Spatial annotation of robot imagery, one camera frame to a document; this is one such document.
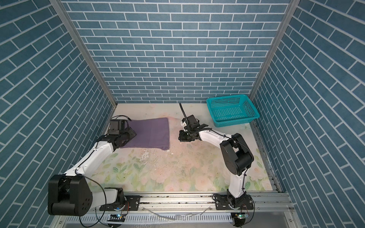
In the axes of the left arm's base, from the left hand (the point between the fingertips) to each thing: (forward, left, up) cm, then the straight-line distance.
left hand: (136, 132), depth 87 cm
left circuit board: (-42, +4, -16) cm, 45 cm away
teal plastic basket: (+32, -70, -12) cm, 78 cm away
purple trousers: (+7, -7, -11) cm, 15 cm away
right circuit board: (-42, -59, -14) cm, 74 cm away
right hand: (-1, -27, -6) cm, 27 cm away
